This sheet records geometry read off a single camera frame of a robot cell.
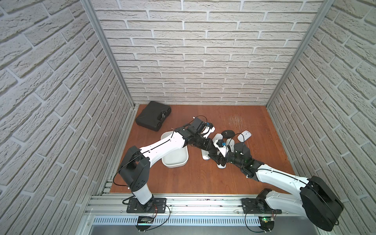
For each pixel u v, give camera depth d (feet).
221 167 2.77
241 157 2.12
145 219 2.31
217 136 3.25
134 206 2.38
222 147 2.26
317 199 1.36
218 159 2.33
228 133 3.29
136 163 1.57
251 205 2.39
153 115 3.46
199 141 2.27
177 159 2.88
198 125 2.11
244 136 3.28
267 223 2.31
